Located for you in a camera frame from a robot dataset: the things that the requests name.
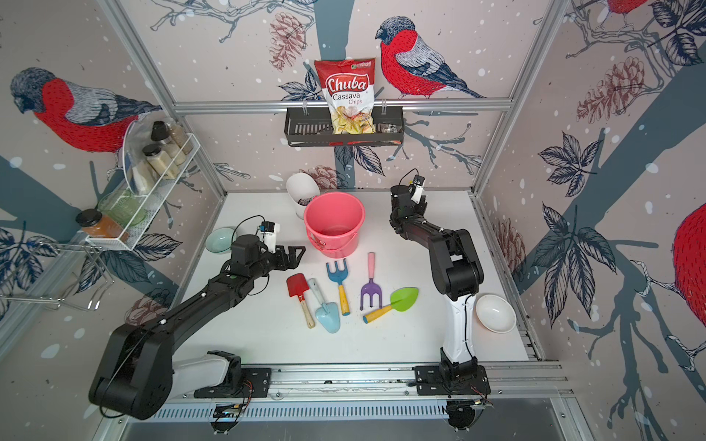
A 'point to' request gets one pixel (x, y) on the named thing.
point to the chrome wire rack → (59, 274)
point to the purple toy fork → (371, 288)
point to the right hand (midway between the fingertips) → (416, 192)
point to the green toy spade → (400, 299)
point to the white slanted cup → (301, 188)
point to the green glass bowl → (123, 206)
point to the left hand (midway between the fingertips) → (298, 242)
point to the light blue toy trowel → (328, 313)
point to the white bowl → (495, 313)
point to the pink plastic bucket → (333, 220)
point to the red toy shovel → (297, 284)
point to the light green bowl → (221, 240)
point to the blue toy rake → (340, 276)
